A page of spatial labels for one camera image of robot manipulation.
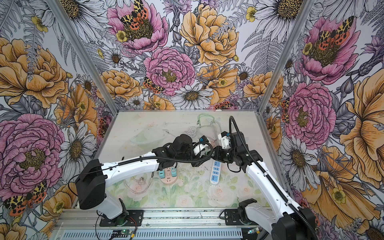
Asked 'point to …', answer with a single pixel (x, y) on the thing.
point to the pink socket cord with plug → (141, 182)
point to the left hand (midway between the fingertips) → (204, 156)
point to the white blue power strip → (216, 172)
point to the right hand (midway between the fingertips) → (209, 159)
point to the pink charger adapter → (168, 172)
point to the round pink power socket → (169, 178)
